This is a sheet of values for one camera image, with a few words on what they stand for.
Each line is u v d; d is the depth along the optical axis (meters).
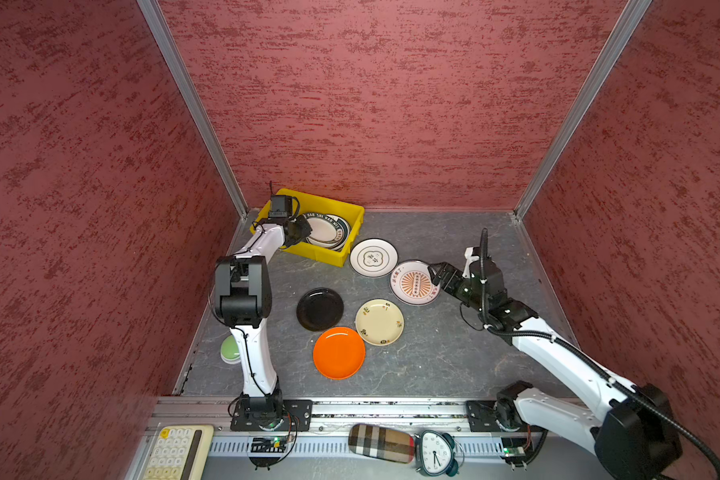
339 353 0.83
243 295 0.56
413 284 1.00
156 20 0.72
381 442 0.68
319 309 0.92
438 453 0.66
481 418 0.74
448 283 0.71
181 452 0.67
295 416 0.73
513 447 0.71
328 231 1.13
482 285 0.60
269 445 0.71
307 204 1.17
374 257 1.06
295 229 0.92
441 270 0.73
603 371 0.44
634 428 0.39
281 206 0.81
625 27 0.73
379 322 0.90
